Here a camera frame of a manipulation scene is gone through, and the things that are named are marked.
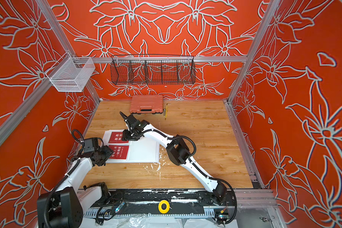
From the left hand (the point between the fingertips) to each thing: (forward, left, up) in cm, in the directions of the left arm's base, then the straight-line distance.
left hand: (110, 151), depth 88 cm
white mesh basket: (+39, +31, +30) cm, 58 cm away
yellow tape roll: (-28, -38, -1) cm, 47 cm away
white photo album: (+3, -20, -3) cm, 20 cm away
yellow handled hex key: (+36, -33, -1) cm, 49 cm away
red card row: (0, -6, -1) cm, 6 cm away
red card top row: (+11, 0, -1) cm, 11 cm away
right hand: (+10, -7, +3) cm, 13 cm away
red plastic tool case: (+44, -15, -1) cm, 47 cm away
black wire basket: (+51, -22, +28) cm, 62 cm away
